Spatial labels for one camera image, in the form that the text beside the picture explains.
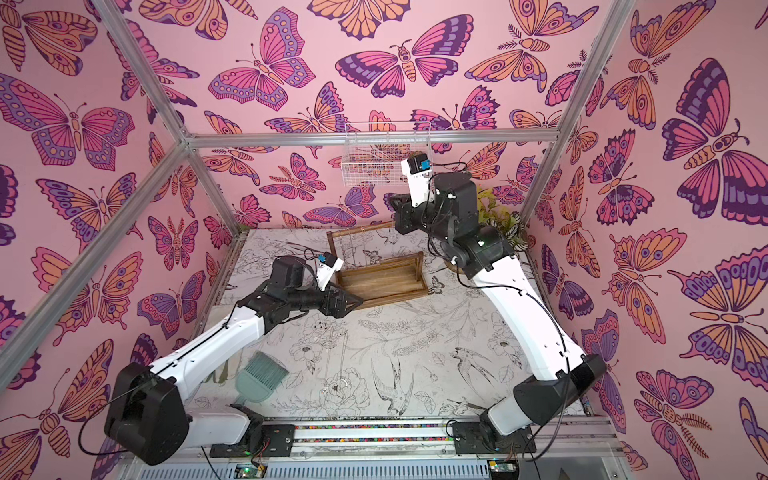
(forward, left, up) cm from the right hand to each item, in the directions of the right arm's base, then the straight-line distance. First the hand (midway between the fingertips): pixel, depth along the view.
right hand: (396, 195), depth 65 cm
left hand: (-9, +11, -26) cm, 30 cm away
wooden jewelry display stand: (+9, +5, -45) cm, 46 cm away
